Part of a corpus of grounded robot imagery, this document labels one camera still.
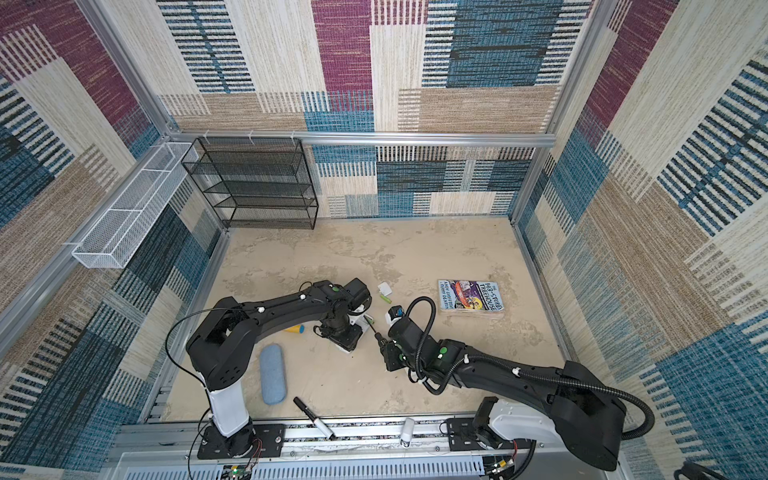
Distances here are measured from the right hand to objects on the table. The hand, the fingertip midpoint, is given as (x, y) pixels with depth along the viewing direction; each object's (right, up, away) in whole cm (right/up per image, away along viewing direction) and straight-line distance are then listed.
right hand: (387, 354), depth 81 cm
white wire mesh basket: (-64, +32, -9) cm, 72 cm away
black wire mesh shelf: (-48, +53, +30) cm, 77 cm away
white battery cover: (-1, +15, +20) cm, 25 cm away
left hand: (-11, +2, +7) cm, 13 cm away
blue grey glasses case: (-30, -5, -2) cm, 31 cm away
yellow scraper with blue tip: (-18, +12, -22) cm, 31 cm away
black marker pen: (-18, -15, -6) cm, 24 cm away
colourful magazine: (+26, +13, +15) cm, 33 cm away
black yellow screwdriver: (-3, +4, +4) cm, 6 cm away
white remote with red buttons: (-7, +6, +10) cm, 14 cm away
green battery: (-1, +12, +17) cm, 20 cm away
